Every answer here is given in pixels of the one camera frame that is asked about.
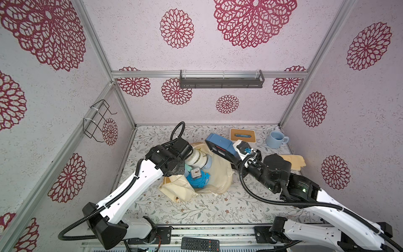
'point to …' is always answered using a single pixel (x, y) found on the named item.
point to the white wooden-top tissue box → (245, 135)
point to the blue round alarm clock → (200, 182)
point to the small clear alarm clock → (196, 172)
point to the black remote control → (203, 244)
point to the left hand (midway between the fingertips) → (175, 169)
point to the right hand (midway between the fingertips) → (234, 148)
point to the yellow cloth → (296, 161)
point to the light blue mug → (275, 139)
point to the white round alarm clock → (196, 158)
